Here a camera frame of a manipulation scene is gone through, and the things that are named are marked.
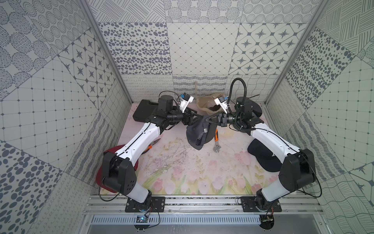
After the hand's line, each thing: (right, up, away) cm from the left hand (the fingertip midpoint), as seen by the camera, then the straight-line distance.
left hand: (204, 116), depth 72 cm
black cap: (-2, -8, -1) cm, 8 cm away
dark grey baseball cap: (+36, +6, +29) cm, 47 cm away
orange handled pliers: (-34, -20, +24) cm, 46 cm away
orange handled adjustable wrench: (+11, -21, +24) cm, 33 cm away
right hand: (+2, -3, +1) cm, 3 cm away
